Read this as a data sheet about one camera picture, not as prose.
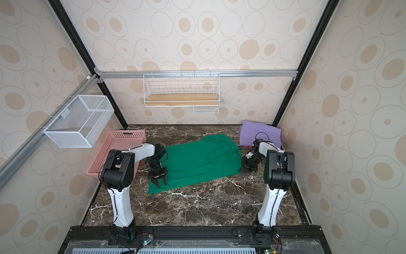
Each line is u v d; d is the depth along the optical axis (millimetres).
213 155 1029
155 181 852
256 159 807
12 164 515
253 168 879
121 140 1098
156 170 817
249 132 1117
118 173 545
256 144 778
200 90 1000
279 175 540
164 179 855
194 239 731
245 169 880
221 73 899
